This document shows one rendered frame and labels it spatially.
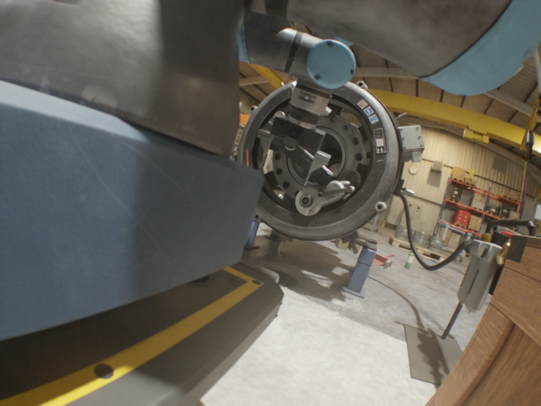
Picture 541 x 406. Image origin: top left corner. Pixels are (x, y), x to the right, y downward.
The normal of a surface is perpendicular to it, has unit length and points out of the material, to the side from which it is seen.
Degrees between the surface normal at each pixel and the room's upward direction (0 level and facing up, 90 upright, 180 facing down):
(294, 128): 114
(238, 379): 0
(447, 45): 168
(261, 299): 0
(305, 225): 90
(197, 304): 0
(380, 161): 90
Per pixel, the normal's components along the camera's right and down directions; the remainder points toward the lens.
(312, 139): -0.33, 0.39
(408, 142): -0.43, -0.06
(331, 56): 0.00, 0.51
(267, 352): 0.29, -0.95
